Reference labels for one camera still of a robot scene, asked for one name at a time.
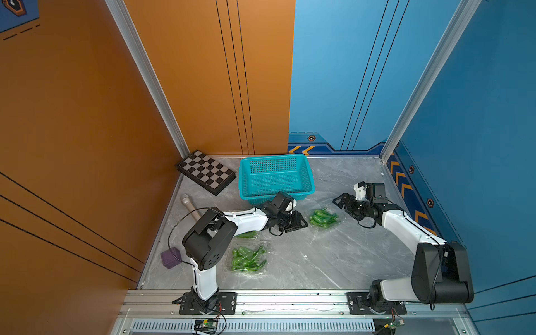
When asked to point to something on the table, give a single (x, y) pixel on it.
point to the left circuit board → (206, 323)
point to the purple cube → (169, 259)
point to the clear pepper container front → (248, 258)
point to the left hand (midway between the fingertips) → (307, 223)
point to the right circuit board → (393, 324)
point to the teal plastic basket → (261, 179)
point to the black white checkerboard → (206, 172)
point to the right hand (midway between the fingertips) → (339, 204)
